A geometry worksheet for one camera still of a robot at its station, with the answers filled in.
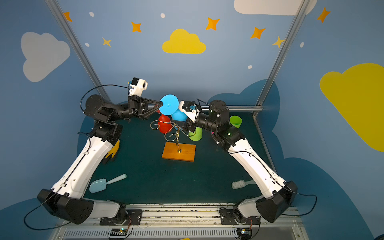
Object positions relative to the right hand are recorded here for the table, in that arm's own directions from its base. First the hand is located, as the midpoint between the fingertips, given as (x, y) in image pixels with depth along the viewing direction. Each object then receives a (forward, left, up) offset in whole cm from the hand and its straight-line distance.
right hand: (180, 109), depth 62 cm
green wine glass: (+6, -7, -27) cm, 29 cm away
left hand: (-8, +5, +9) cm, 13 cm away
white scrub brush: (-15, -34, -44) cm, 57 cm away
